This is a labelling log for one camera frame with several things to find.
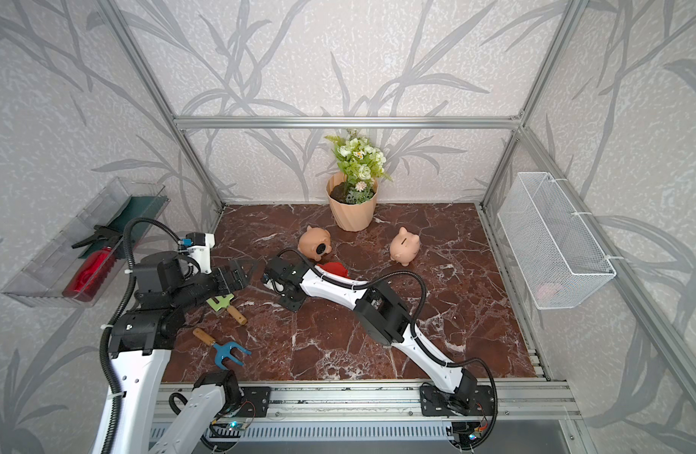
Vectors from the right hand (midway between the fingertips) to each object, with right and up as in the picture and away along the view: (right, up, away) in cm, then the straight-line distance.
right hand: (292, 296), depth 93 cm
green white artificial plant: (+23, +45, +1) cm, 50 cm away
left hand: (-5, +14, -26) cm, 29 cm away
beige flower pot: (+18, +27, +9) cm, 34 cm away
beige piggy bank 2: (+38, +16, +3) cm, 41 cm away
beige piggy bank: (+7, +18, +6) cm, 20 cm away
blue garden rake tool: (-17, -13, -12) cm, 25 cm away
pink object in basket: (+71, +7, -22) cm, 74 cm away
